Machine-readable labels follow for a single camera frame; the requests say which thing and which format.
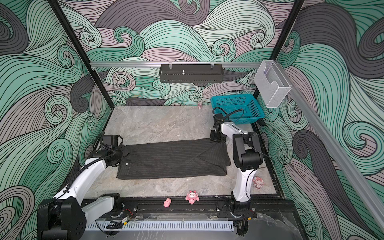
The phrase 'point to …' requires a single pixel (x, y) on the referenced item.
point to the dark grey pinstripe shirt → (174, 159)
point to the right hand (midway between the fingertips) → (215, 139)
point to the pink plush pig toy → (192, 196)
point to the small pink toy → (166, 203)
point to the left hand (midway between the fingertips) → (125, 150)
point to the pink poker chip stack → (200, 104)
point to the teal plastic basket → (239, 108)
